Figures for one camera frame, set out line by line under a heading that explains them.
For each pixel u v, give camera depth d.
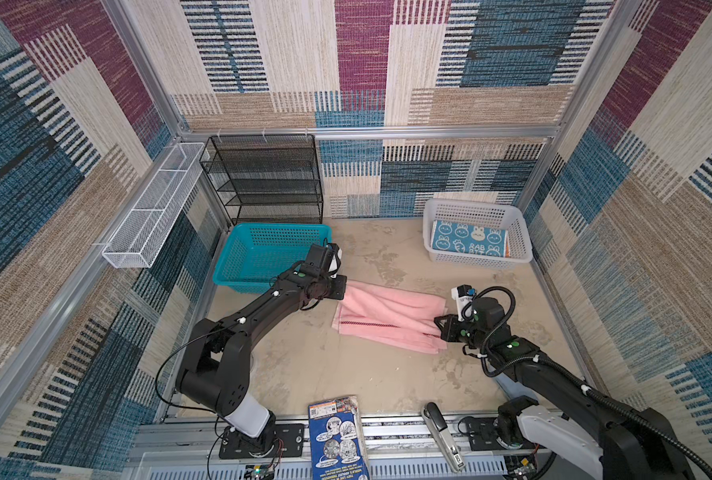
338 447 0.70
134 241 0.70
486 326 0.66
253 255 1.09
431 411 0.74
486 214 1.12
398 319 0.87
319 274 0.69
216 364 0.44
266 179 1.09
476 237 1.11
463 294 0.77
